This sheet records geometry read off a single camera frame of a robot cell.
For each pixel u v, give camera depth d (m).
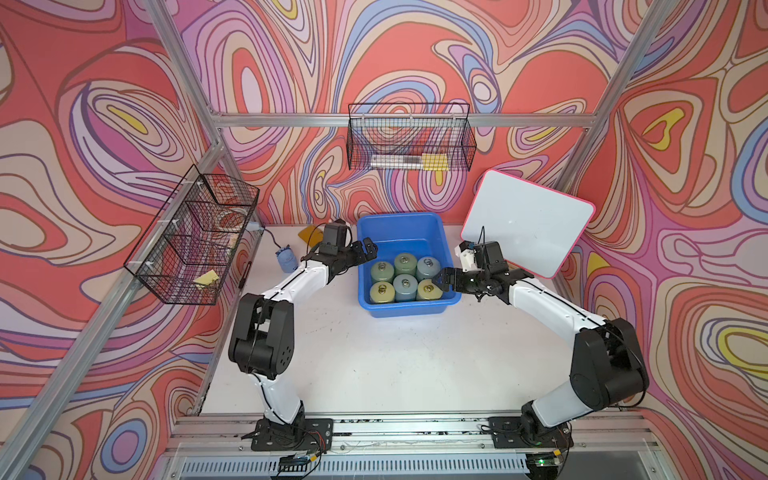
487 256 0.69
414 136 0.96
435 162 0.82
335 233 0.73
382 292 0.90
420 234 1.10
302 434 0.67
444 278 0.79
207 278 0.72
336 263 0.69
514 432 0.71
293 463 0.72
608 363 0.44
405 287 0.91
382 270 0.96
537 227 0.92
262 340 0.49
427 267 0.96
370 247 0.84
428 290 0.90
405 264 0.98
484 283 0.68
